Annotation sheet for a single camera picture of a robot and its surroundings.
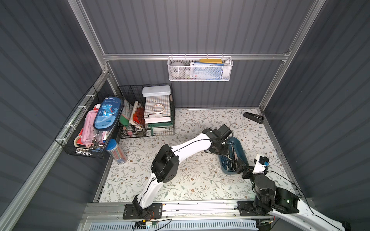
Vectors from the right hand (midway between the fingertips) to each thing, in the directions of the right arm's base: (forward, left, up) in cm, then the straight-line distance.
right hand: (249, 160), depth 74 cm
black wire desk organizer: (+32, +58, +4) cm, 66 cm away
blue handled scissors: (+6, +9, -16) cm, 19 cm away
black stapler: (+45, -21, -17) cm, 53 cm away
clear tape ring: (+30, +51, +4) cm, 59 cm away
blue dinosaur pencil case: (+15, +71, +19) cm, 75 cm away
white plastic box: (+50, +55, +6) cm, 75 cm away
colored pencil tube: (+6, +73, -3) cm, 73 cm away
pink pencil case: (+7, +79, +15) cm, 81 cm away
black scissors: (+4, +5, -14) cm, 15 cm away
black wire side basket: (+2, +83, +18) cm, 85 cm away
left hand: (+5, +9, -7) cm, 12 cm away
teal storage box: (+11, -2, -14) cm, 18 cm away
